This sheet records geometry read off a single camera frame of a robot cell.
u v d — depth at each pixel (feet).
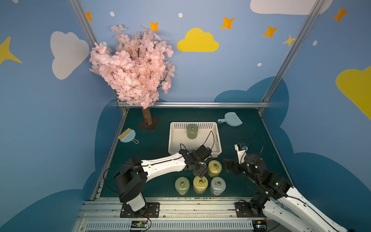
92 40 2.62
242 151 2.09
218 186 2.45
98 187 2.77
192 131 3.26
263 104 3.87
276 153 3.22
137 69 2.35
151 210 2.45
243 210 2.44
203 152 2.09
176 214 2.41
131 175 1.58
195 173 2.40
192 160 1.97
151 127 3.62
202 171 2.40
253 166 1.71
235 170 2.15
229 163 2.18
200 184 2.46
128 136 3.43
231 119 3.78
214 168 2.64
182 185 2.42
